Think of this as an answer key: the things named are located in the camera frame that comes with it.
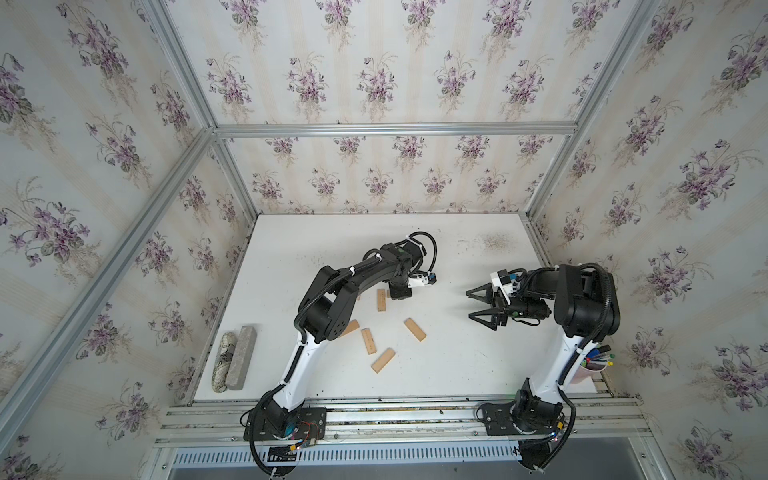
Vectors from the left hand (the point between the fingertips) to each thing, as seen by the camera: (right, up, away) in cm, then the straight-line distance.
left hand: (400, 288), depth 99 cm
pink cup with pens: (+49, -15, -24) cm, 56 cm away
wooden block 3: (-10, -13, -13) cm, 21 cm away
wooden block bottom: (-6, -18, -15) cm, 24 cm away
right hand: (+22, -4, -13) cm, 26 cm away
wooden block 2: (+4, -11, -9) cm, 15 cm away
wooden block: (-6, -3, -4) cm, 8 cm away
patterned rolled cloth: (-48, -17, -22) cm, 56 cm away
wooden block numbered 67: (-15, -10, -8) cm, 20 cm away
